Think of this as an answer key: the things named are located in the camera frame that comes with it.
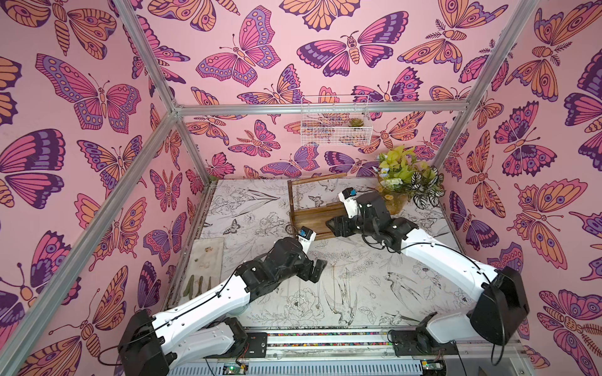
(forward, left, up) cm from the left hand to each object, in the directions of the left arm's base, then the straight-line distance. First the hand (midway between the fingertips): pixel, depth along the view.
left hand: (317, 255), depth 76 cm
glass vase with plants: (+35, -36, +2) cm, 50 cm away
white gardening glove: (+3, +43, -16) cm, 46 cm away
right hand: (+12, -6, +4) cm, 15 cm away
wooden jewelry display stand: (+26, 0, -16) cm, 31 cm away
